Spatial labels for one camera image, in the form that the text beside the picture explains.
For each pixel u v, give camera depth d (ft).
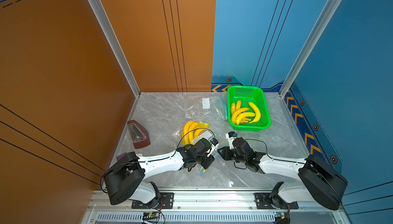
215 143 2.43
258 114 3.35
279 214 2.38
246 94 3.81
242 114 3.28
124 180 1.40
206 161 2.38
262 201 2.37
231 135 2.58
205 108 3.34
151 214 2.33
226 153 2.48
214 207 2.38
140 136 2.86
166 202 2.43
